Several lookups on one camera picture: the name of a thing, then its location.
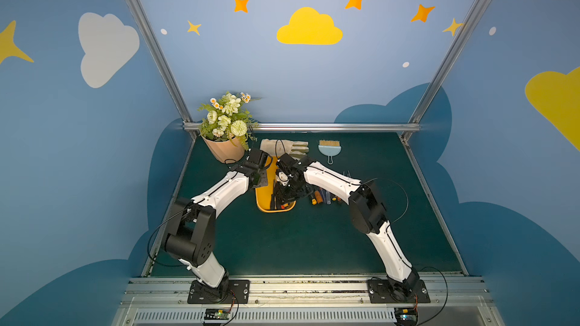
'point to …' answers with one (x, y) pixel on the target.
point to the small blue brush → (329, 148)
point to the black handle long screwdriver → (313, 200)
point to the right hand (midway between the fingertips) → (285, 199)
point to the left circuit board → (217, 314)
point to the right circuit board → (405, 316)
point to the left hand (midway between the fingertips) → (257, 175)
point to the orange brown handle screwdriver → (319, 199)
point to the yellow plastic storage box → (264, 195)
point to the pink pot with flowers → (226, 126)
